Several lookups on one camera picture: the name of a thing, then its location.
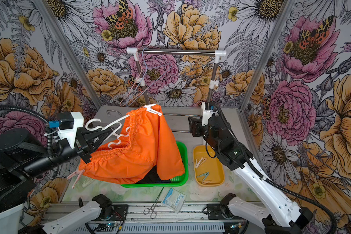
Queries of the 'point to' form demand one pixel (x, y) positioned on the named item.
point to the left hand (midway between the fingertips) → (111, 134)
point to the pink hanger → (134, 82)
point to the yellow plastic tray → (208, 170)
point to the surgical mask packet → (173, 200)
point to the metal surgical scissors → (146, 210)
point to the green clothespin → (205, 174)
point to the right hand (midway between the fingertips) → (193, 121)
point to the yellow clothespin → (205, 182)
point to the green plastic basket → (179, 181)
